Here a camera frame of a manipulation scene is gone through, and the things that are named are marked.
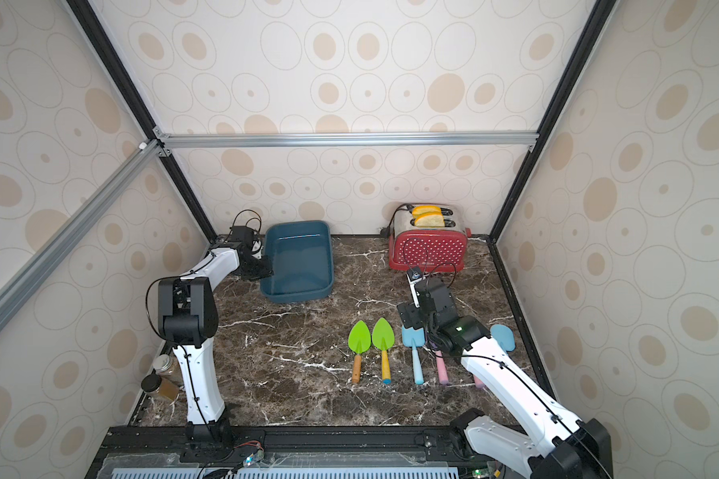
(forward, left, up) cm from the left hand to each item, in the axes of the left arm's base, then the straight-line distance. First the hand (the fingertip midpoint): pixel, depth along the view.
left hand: (276, 266), depth 103 cm
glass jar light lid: (-35, +23, +1) cm, 42 cm away
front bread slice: (+9, -52, +14) cm, 55 cm away
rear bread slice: (+13, -51, +15) cm, 55 cm away
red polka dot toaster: (+3, -52, +6) cm, 53 cm away
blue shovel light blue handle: (-24, -47, -5) cm, 53 cm away
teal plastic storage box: (+12, -6, -6) cm, 14 cm away
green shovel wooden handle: (-25, -29, -6) cm, 39 cm away
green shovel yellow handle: (-24, -37, -6) cm, 44 cm away
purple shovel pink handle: (-32, -53, -4) cm, 62 cm away
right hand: (-21, -46, +13) cm, 52 cm away
